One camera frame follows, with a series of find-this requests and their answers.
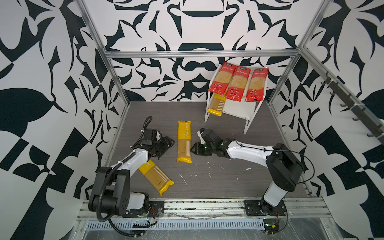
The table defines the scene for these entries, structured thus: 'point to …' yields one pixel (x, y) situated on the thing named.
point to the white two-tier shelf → (245, 110)
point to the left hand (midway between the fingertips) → (172, 141)
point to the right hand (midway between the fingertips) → (192, 150)
